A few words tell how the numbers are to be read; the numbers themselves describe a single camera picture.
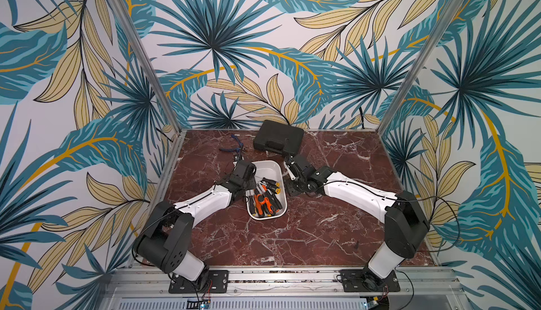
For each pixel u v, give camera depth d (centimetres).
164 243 43
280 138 110
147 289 75
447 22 78
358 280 73
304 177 66
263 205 88
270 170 95
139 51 84
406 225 45
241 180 70
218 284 73
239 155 110
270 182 93
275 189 90
